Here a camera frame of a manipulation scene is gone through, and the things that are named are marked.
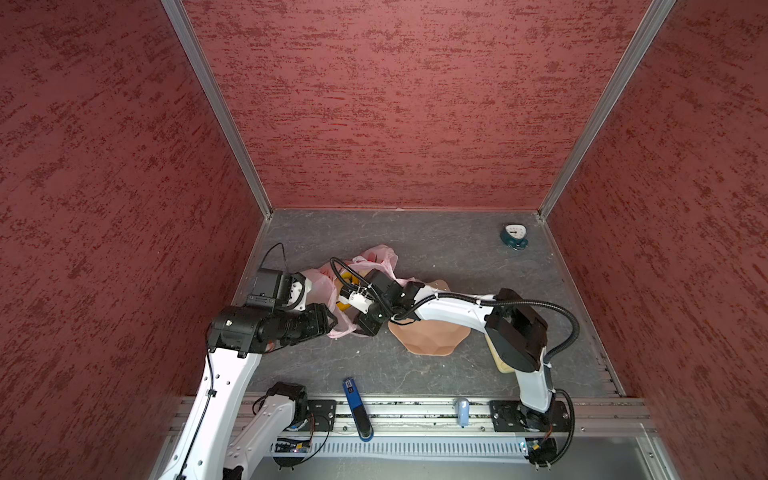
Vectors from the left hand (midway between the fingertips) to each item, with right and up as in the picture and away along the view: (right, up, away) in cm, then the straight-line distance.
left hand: (326, 332), depth 68 cm
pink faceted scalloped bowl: (+26, -8, +19) cm, 33 cm away
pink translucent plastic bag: (-2, +10, +10) cm, 14 cm away
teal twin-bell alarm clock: (+61, +23, +42) cm, 77 cm away
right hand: (+5, -5, +15) cm, 16 cm away
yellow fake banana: (+2, +4, +10) cm, 11 cm away
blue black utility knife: (+6, -22, +7) cm, 24 cm away
